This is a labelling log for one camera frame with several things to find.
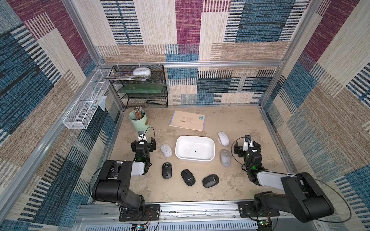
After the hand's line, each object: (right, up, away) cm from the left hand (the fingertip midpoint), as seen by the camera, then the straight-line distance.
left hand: (143, 139), depth 93 cm
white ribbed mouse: (+15, -7, 0) cm, 16 cm away
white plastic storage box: (+33, -7, +3) cm, 34 cm away
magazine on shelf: (-9, +40, -2) cm, 41 cm away
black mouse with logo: (+41, -22, -12) cm, 48 cm away
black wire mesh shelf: (-6, +37, +16) cm, 41 cm away
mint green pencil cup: (-3, +9, +6) cm, 11 cm away
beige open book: (+29, +12, +18) cm, 36 cm away
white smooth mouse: (+52, -1, +5) cm, 52 cm away
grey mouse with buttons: (+51, -10, -5) cm, 53 cm away
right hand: (+64, 0, -4) cm, 64 cm away
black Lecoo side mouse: (+16, -18, -7) cm, 25 cm away
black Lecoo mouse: (+28, -21, -11) cm, 37 cm away
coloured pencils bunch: (-4, +16, +3) cm, 17 cm away
